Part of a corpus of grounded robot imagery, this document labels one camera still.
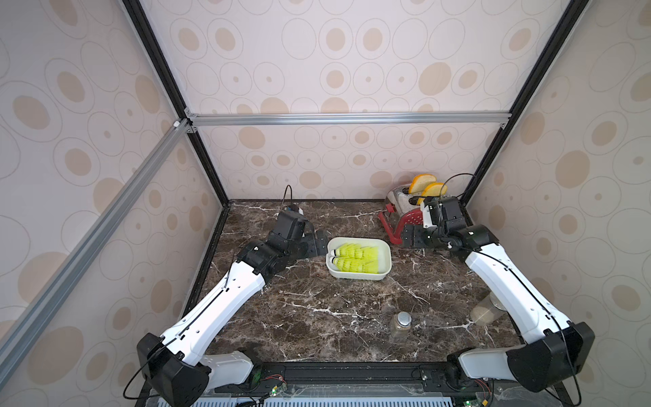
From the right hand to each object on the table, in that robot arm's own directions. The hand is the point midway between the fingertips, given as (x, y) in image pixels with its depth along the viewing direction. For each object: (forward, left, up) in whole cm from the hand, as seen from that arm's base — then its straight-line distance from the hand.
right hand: (412, 235), depth 79 cm
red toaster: (+19, -1, -8) cm, 21 cm away
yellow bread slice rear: (+27, -7, -1) cm, 28 cm away
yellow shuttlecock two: (+6, +17, -19) cm, 26 cm away
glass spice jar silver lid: (-23, +4, -13) cm, 27 cm away
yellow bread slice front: (+20, -10, +2) cm, 22 cm away
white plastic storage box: (+4, +6, -20) cm, 21 cm away
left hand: (-6, +28, +4) cm, 29 cm away
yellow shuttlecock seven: (-1, +16, -18) cm, 24 cm away
